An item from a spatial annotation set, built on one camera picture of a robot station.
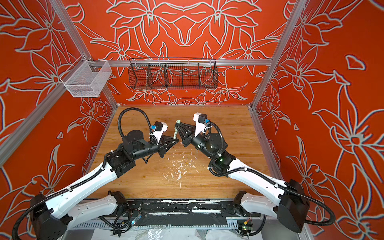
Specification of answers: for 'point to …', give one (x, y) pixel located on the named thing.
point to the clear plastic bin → (86, 78)
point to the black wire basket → (172, 73)
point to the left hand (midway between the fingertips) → (176, 137)
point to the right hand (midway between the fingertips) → (173, 126)
